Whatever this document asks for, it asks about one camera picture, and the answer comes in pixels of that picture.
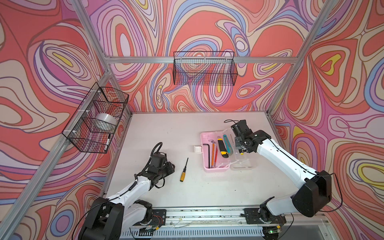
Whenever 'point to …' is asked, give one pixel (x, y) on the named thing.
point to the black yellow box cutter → (222, 148)
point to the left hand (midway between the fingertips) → (174, 166)
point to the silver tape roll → (106, 117)
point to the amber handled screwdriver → (183, 174)
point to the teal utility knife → (229, 147)
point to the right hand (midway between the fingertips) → (245, 144)
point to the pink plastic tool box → (219, 153)
